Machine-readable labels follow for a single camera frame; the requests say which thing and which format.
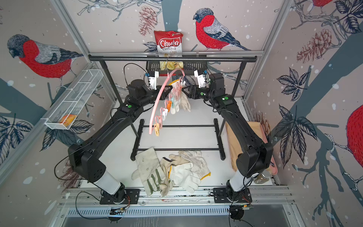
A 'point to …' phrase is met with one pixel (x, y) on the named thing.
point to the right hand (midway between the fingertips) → (184, 88)
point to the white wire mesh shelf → (65, 111)
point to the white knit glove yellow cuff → (184, 102)
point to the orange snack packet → (67, 119)
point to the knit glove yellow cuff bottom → (200, 168)
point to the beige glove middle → (165, 188)
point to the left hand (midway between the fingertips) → (174, 84)
